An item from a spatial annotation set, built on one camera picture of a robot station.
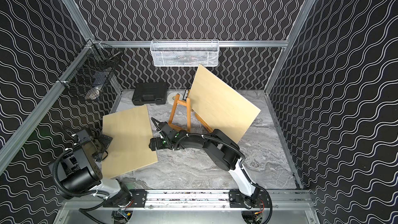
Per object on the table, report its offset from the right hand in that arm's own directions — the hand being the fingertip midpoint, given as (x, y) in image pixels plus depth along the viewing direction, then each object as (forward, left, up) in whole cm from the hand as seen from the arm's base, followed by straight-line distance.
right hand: (156, 144), depth 89 cm
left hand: (0, +30, +1) cm, 30 cm away
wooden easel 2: (+12, -19, +9) cm, 24 cm away
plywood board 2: (+15, -36, +17) cm, 43 cm away
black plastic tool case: (+43, +15, -1) cm, 46 cm away
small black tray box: (+43, -14, 0) cm, 45 cm away
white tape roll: (+38, -3, -1) cm, 38 cm away
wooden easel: (+15, -18, +19) cm, 31 cm away
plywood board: (+10, +19, -4) cm, 22 cm away
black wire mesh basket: (+31, +42, +25) cm, 58 cm away
